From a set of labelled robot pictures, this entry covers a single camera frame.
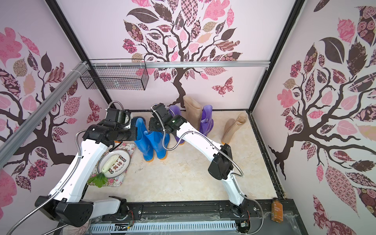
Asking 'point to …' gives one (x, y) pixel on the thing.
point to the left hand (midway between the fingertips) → (134, 136)
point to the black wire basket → (116, 74)
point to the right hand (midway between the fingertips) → (151, 123)
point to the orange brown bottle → (276, 210)
